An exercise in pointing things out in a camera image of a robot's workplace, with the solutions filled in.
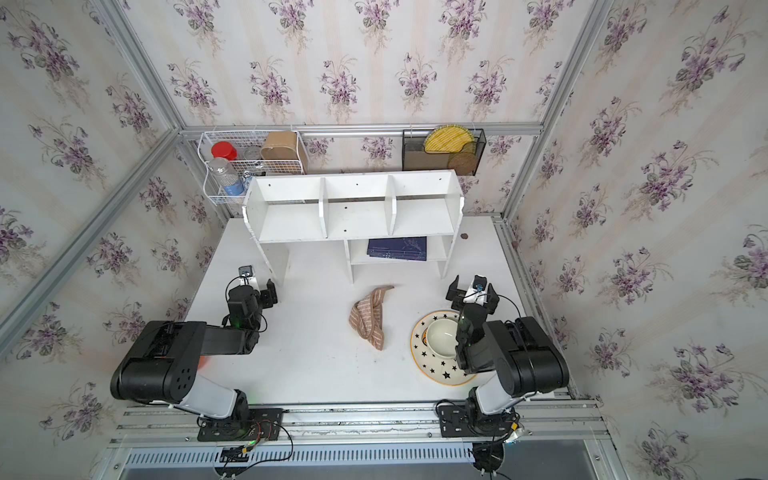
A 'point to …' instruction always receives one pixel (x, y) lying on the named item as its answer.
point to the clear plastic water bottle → (230, 182)
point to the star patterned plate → (445, 371)
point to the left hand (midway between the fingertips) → (261, 283)
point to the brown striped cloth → (366, 317)
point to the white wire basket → (248, 162)
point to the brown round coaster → (463, 163)
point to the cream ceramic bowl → (441, 338)
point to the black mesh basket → (415, 158)
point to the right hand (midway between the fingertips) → (478, 282)
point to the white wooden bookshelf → (382, 218)
